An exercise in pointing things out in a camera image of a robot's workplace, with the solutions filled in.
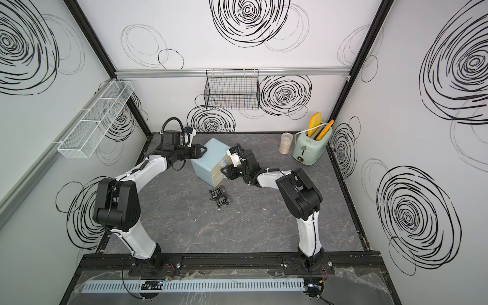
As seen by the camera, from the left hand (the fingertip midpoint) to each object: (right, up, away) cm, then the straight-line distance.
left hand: (203, 149), depth 92 cm
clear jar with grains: (+43, +4, +12) cm, 45 cm away
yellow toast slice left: (+58, +15, +6) cm, 60 cm away
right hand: (+10, -10, +1) cm, 14 cm away
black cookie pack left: (+6, -22, 0) cm, 23 cm away
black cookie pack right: (+9, -25, -2) cm, 26 cm away
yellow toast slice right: (+63, +10, +7) cm, 64 cm away
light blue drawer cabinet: (+4, -8, -7) cm, 11 cm away
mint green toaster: (+52, -1, +4) cm, 53 cm away
